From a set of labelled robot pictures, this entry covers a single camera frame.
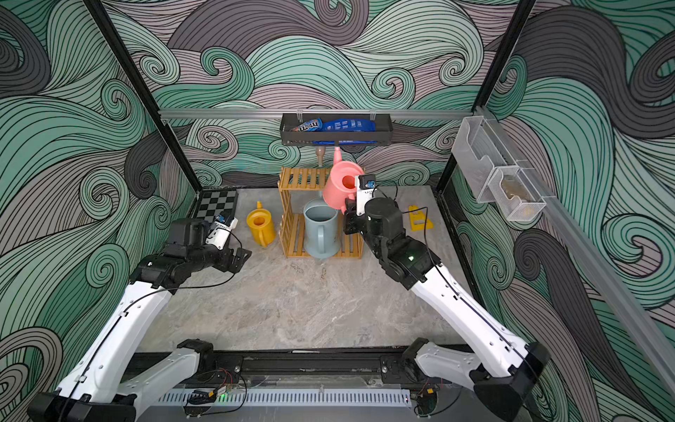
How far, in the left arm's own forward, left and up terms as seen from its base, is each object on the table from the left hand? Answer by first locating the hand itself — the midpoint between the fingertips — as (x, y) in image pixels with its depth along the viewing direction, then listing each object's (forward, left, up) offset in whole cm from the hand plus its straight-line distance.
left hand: (234, 243), depth 75 cm
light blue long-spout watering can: (+9, -25, -3) cm, 27 cm away
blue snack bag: (+42, -35, +13) cm, 56 cm away
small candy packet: (+42, -21, +13) cm, 49 cm away
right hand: (+5, -34, +14) cm, 38 cm away
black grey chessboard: (+33, +22, -19) cm, 44 cm away
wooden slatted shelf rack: (+23, -12, -22) cm, 34 cm away
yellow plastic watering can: (+17, -2, -12) cm, 21 cm away
